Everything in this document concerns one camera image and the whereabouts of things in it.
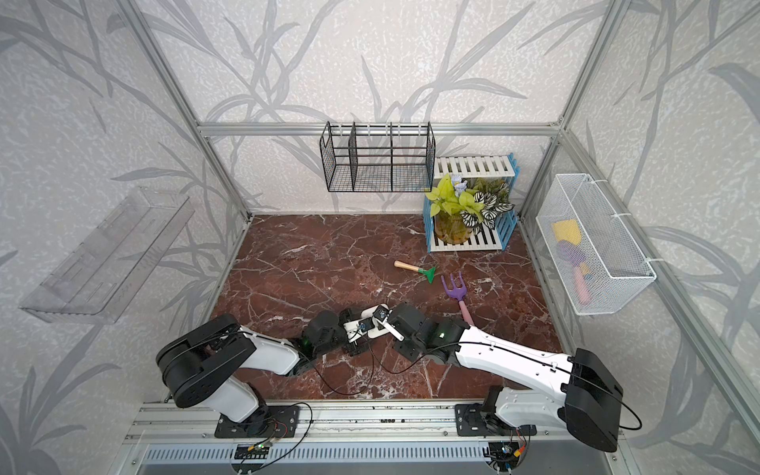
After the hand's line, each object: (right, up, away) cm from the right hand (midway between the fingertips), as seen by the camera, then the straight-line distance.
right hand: (400, 331), depth 80 cm
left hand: (-9, 0, +8) cm, 12 cm away
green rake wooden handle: (+10, +13, +23) cm, 28 cm away
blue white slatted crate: (+25, +50, +19) cm, 59 cm away
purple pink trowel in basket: (+50, +21, +7) cm, 55 cm away
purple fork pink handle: (+20, +7, +19) cm, 28 cm away
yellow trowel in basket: (+49, +28, +5) cm, 57 cm away
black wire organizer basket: (-8, +55, +25) cm, 61 cm away
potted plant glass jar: (+19, +35, +11) cm, 41 cm away
